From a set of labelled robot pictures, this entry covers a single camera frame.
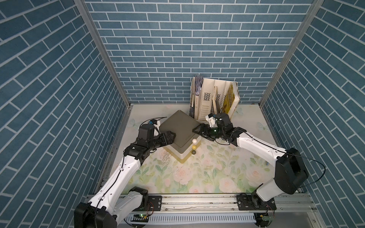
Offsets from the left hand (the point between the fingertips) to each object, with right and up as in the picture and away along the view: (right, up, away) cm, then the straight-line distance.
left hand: (173, 136), depth 78 cm
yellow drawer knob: (+11, -7, +6) cm, 15 cm away
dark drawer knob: (+11, -11, +11) cm, 19 cm away
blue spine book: (+10, +17, +19) cm, 27 cm away
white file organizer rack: (+25, +26, +20) cm, 41 cm away
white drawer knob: (+12, -2, 0) cm, 12 cm away
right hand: (+14, +2, +4) cm, 14 cm away
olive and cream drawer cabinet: (+7, +4, +4) cm, 9 cm away
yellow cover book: (+37, +26, +15) cm, 47 cm away
